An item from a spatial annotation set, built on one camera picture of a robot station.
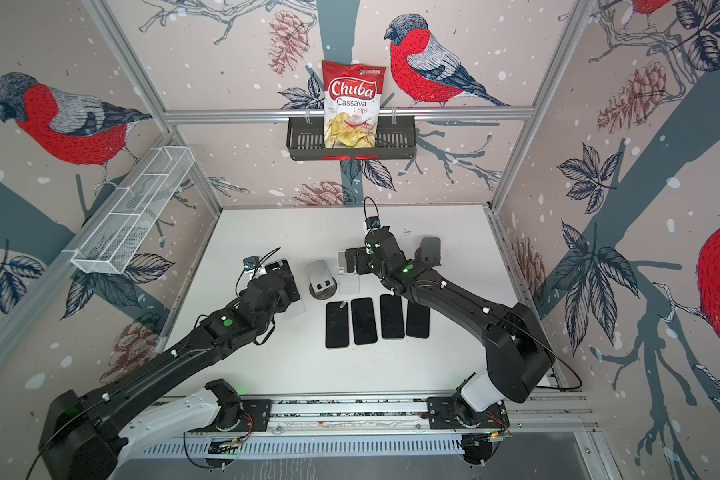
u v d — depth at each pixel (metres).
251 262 0.69
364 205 1.29
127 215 0.76
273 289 0.60
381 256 0.62
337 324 0.90
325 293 0.93
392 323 0.90
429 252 1.00
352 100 0.83
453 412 0.70
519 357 0.42
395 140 1.07
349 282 0.98
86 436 0.38
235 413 0.67
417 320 0.90
